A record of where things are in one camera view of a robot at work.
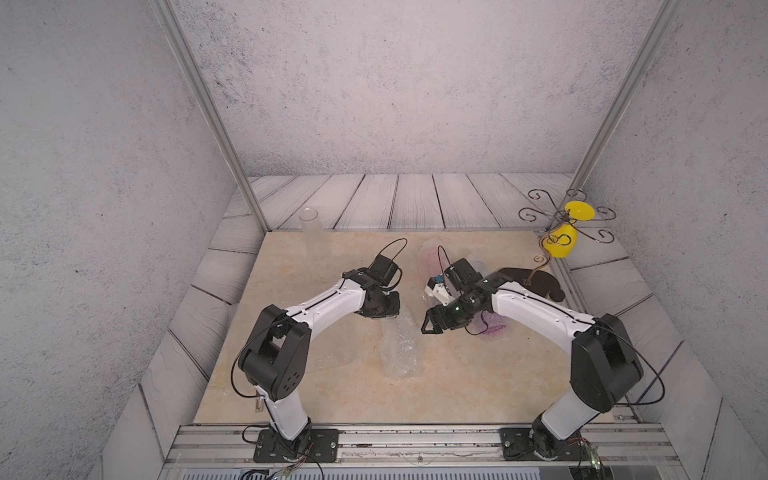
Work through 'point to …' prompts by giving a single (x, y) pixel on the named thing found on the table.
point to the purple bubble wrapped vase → (486, 324)
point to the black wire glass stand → (562, 224)
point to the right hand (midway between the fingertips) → (433, 328)
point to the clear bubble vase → (401, 353)
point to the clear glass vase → (314, 233)
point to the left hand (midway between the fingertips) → (400, 313)
